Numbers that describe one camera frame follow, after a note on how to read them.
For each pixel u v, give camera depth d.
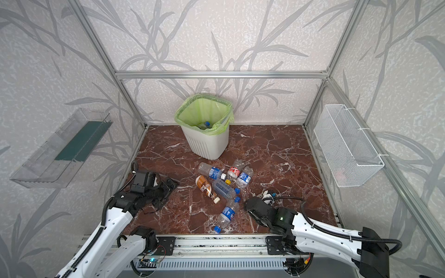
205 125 1.02
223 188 0.86
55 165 0.64
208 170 0.91
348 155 0.63
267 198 0.74
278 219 0.56
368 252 0.42
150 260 0.71
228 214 0.78
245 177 0.91
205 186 0.86
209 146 0.89
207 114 1.04
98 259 0.43
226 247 0.75
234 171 0.91
